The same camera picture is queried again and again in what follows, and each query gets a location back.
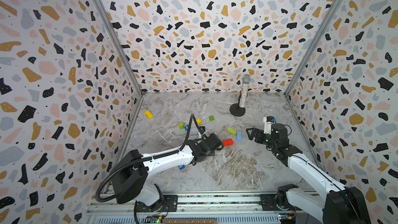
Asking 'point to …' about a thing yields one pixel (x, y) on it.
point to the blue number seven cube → (186, 127)
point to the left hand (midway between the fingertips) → (211, 146)
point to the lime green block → (231, 130)
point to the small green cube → (211, 117)
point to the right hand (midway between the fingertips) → (251, 128)
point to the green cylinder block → (181, 126)
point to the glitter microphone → (244, 90)
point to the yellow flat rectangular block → (148, 114)
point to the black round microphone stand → (236, 111)
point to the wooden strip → (190, 221)
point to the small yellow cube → (198, 121)
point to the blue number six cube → (181, 167)
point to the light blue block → (239, 136)
